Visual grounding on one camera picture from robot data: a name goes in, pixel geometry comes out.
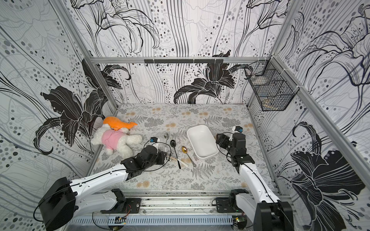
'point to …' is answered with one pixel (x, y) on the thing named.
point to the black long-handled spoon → (173, 143)
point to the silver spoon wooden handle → (179, 160)
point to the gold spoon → (185, 149)
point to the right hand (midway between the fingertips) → (222, 135)
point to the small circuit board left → (122, 220)
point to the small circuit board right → (241, 220)
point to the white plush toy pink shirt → (113, 134)
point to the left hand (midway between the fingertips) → (168, 157)
